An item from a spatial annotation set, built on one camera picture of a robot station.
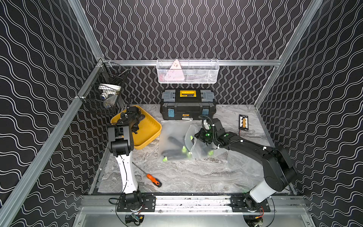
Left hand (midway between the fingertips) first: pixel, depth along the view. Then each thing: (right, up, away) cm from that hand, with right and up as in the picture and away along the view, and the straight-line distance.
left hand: (126, 129), depth 102 cm
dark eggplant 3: (+47, -6, -10) cm, 48 cm away
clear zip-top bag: (+34, -11, -7) cm, 36 cm away
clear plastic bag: (+51, -12, -14) cm, 54 cm away
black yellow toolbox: (+44, +17, -3) cm, 47 cm away
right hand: (+47, -2, -14) cm, 50 cm away
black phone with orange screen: (+87, +5, +5) cm, 87 cm away
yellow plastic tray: (+16, +1, +2) cm, 16 cm away
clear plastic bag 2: (+77, -25, -16) cm, 83 cm away
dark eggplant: (+45, -16, -12) cm, 49 cm away
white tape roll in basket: (-3, +24, -22) cm, 32 cm away
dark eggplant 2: (+59, -15, -10) cm, 62 cm away
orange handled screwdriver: (+25, -28, -22) cm, 44 cm away
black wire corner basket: (-11, +38, -6) cm, 40 cm away
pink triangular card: (+36, +37, -12) cm, 53 cm away
